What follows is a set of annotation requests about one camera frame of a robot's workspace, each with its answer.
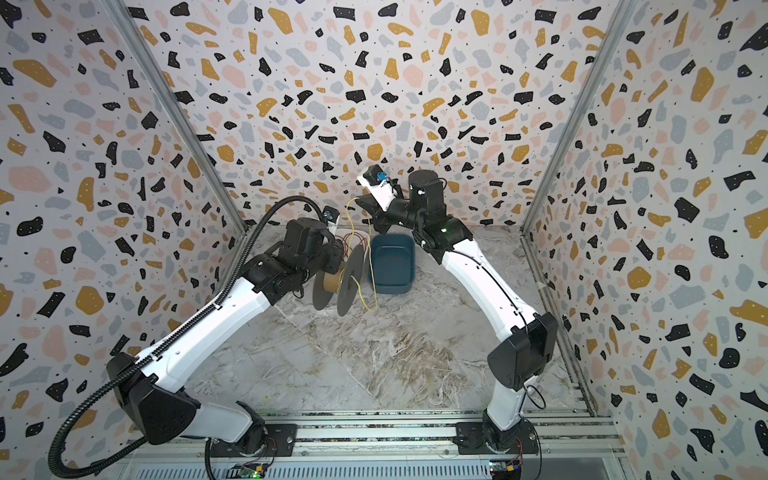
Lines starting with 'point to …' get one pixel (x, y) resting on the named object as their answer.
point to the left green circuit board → (246, 471)
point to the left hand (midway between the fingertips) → (334, 238)
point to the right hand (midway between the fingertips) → (355, 190)
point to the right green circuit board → (504, 469)
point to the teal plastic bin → (393, 263)
